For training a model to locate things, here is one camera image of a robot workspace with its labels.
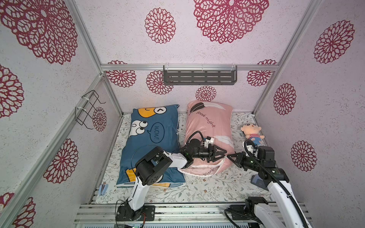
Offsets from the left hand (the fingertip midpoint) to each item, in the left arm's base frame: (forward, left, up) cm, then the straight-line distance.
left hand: (227, 154), depth 77 cm
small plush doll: (+25, -26, -13) cm, 38 cm away
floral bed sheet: (-11, -6, -18) cm, 22 cm away
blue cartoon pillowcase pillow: (+26, +48, -10) cm, 55 cm away
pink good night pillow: (+28, +3, -4) cm, 28 cm away
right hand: (-1, 0, +1) cm, 1 cm away
